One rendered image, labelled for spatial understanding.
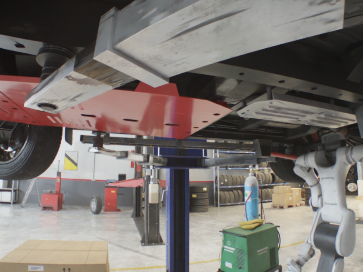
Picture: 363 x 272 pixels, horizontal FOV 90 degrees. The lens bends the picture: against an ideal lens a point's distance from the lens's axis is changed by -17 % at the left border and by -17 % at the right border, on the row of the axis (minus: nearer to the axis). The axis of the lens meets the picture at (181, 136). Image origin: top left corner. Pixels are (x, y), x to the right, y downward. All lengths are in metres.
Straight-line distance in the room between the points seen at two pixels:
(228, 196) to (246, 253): 8.00
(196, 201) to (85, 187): 4.87
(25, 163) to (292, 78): 1.66
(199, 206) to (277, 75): 8.10
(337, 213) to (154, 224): 3.67
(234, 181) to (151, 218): 6.58
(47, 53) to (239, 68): 0.51
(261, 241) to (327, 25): 2.39
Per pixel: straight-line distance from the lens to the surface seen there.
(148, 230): 4.49
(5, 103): 1.17
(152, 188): 4.20
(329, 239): 1.32
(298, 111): 1.03
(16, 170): 1.80
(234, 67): 0.64
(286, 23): 0.25
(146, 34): 0.25
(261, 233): 2.52
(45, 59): 0.62
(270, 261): 2.71
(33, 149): 1.70
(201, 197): 8.62
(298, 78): 0.77
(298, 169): 1.48
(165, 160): 2.29
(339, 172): 1.31
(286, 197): 9.50
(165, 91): 0.75
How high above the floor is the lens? 1.32
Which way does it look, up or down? 11 degrees up
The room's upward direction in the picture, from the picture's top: straight up
